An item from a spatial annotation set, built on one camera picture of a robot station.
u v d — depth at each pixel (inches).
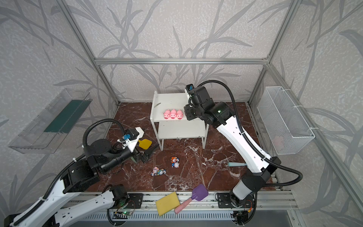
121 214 28.2
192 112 23.5
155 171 32.4
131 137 17.7
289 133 23.6
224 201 28.6
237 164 34.7
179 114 26.3
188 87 22.7
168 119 26.8
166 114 26.3
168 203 28.3
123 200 25.4
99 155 15.6
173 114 26.3
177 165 33.3
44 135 25.1
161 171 32.4
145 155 20.0
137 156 19.3
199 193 29.6
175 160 34.1
